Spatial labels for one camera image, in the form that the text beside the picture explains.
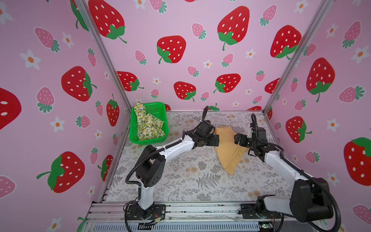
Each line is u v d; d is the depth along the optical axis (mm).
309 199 413
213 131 727
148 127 1043
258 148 646
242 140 794
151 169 482
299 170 470
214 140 781
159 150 503
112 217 731
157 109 1185
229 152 971
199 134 683
